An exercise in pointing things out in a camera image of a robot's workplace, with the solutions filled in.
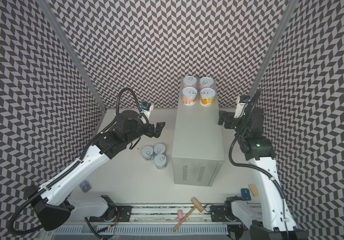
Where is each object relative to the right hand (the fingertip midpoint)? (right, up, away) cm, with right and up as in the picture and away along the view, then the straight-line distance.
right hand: (228, 116), depth 68 cm
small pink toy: (-22, -47, +3) cm, 52 cm away
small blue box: (+13, -41, +10) cm, 44 cm away
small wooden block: (+18, -39, +12) cm, 45 cm away
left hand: (-34, -2, +2) cm, 34 cm away
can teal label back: (-35, -19, +23) cm, 46 cm away
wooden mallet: (-14, -44, +6) cm, 47 cm away
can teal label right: (-34, -26, +18) cm, 46 cm away
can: (-42, -21, +21) cm, 51 cm away
